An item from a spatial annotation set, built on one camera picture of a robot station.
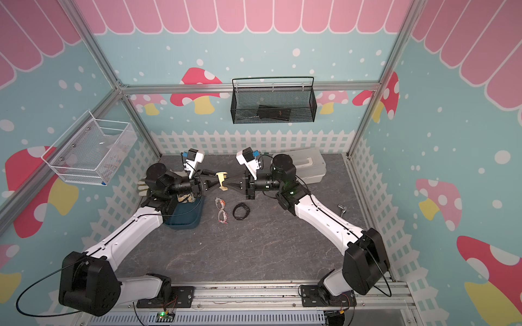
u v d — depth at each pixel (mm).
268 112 875
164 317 728
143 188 1057
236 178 598
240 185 606
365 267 417
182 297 746
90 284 405
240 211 973
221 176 612
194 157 614
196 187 614
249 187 574
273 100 949
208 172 662
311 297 733
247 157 562
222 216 940
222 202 986
